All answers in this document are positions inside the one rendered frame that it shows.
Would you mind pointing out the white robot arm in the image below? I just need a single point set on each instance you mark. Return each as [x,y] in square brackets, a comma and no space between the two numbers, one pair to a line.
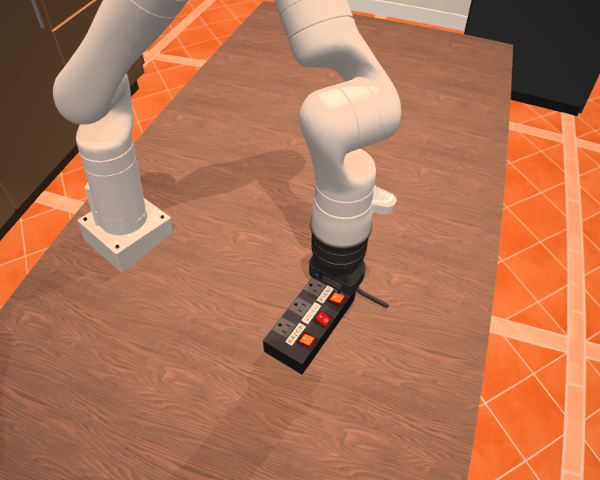
[363,110]

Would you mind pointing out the dark grey power strip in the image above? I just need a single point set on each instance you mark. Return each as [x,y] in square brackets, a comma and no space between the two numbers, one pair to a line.
[306,325]

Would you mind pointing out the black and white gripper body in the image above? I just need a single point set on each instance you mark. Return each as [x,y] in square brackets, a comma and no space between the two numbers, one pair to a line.
[339,244]

